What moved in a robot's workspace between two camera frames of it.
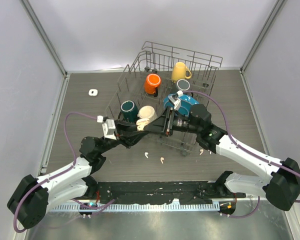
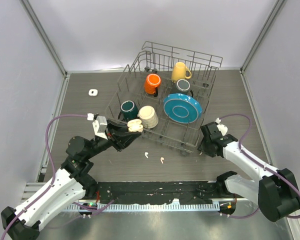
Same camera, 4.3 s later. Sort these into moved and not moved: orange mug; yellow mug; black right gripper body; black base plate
Moved: black right gripper body
Not moved: orange mug; yellow mug; black base plate
